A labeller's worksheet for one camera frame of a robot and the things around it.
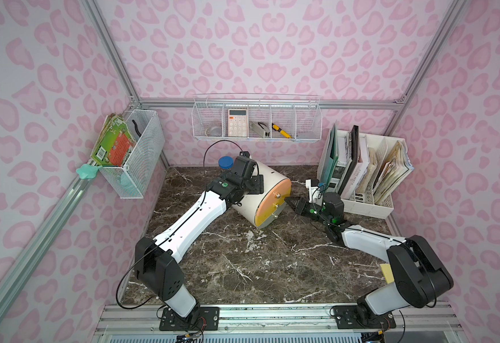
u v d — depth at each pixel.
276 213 0.93
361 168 0.84
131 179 0.72
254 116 1.02
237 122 0.95
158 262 0.41
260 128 0.98
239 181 0.59
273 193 0.82
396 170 0.85
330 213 0.68
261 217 0.80
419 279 0.44
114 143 0.73
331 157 0.81
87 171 0.63
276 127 0.98
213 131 0.97
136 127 0.88
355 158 0.81
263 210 0.78
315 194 0.78
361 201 1.03
